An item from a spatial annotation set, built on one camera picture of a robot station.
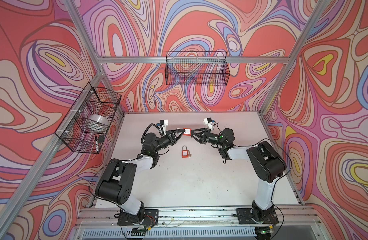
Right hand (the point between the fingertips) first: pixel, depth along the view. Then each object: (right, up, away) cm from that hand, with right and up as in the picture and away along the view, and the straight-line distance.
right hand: (191, 136), depth 81 cm
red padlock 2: (-2, +2, -3) cm, 4 cm away
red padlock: (-4, -12, +15) cm, 19 cm away
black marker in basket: (-48, 0, -7) cm, 49 cm away
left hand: (-3, +2, -4) cm, 5 cm away
